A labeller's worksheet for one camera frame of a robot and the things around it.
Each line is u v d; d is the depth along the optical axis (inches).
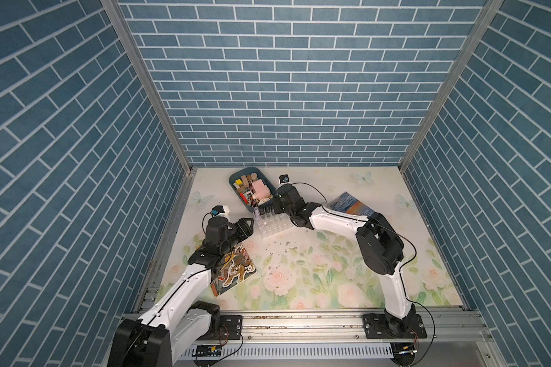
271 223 38.0
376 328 28.8
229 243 27.3
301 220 27.5
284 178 32.5
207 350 28.4
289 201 28.9
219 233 24.4
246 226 29.6
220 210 29.7
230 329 29.0
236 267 33.9
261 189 40.4
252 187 41.4
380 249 21.0
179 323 18.5
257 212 37.0
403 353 27.6
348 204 41.4
